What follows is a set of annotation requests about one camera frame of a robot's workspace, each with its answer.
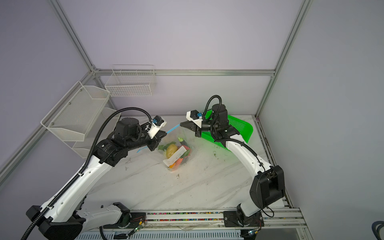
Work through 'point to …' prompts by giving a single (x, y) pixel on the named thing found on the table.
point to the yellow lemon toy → (171, 149)
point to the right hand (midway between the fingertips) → (182, 122)
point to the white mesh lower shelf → (84, 147)
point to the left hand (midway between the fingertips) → (162, 133)
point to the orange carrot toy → (175, 165)
